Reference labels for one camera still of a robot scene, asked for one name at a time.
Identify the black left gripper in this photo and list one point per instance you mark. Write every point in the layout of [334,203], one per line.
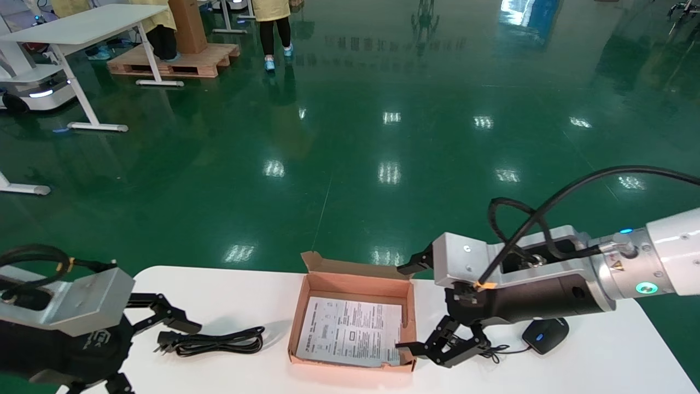
[60,355]

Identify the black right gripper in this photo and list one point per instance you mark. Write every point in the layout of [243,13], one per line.
[525,303]

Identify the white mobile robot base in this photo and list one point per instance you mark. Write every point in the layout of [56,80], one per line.
[33,98]

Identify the brown cardboard storage box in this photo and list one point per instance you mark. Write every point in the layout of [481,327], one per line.
[355,285]

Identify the white printed instruction sheet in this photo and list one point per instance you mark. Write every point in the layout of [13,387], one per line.
[350,331]

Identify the black computer mouse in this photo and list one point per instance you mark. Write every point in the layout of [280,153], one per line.
[544,335]

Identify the white desk foot bar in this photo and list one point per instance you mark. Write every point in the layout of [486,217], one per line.
[24,189]

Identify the wooden pallet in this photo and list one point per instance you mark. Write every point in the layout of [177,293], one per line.
[191,60]

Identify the person in yellow gown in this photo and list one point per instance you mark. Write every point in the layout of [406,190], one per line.
[163,38]
[71,4]

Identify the tall brown cardboard carton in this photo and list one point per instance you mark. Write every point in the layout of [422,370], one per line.
[188,27]

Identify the large white desk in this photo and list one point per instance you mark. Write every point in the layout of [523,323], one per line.
[82,24]

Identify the person with black leggings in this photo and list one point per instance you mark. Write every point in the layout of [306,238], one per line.
[270,8]

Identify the distant white desk legs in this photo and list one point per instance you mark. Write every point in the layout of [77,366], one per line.
[227,16]

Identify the distant metal stand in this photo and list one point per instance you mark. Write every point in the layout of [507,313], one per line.
[683,8]

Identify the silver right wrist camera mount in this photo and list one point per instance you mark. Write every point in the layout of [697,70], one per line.
[465,262]

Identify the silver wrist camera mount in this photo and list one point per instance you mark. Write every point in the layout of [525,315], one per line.
[82,303]
[465,262]

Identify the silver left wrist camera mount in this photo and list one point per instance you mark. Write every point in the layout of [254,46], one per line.
[82,303]

